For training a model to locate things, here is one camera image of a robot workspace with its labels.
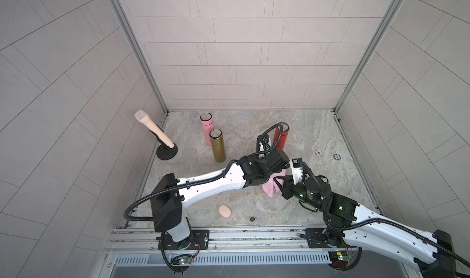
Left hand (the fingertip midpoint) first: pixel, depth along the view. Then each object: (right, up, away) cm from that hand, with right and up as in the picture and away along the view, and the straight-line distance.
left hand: (278, 159), depth 76 cm
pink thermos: (-32, +14, +10) cm, 37 cm away
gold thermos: (-27, +10, +4) cm, 29 cm away
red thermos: (+5, +7, +12) cm, 15 cm away
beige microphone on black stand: (-55, +1, +19) cm, 58 cm away
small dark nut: (-11, -25, -1) cm, 27 cm away
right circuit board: (+22, -36, -8) cm, 43 cm away
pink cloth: (-3, -10, -6) cm, 12 cm away
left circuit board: (-37, -35, -11) cm, 52 cm away
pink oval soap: (-23, -23, +1) cm, 32 cm away
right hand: (-3, -7, -5) cm, 9 cm away
